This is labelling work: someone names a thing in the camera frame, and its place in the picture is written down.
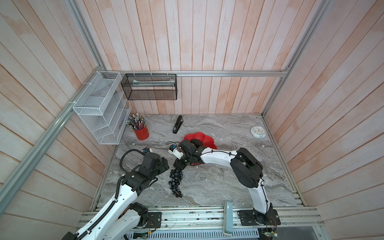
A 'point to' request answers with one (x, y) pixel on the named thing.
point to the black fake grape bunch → (176, 175)
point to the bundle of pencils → (137, 121)
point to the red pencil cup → (142, 134)
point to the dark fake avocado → (196, 142)
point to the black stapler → (178, 124)
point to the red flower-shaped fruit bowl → (206, 141)
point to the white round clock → (258, 131)
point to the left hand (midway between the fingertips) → (162, 166)
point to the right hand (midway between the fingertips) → (174, 165)
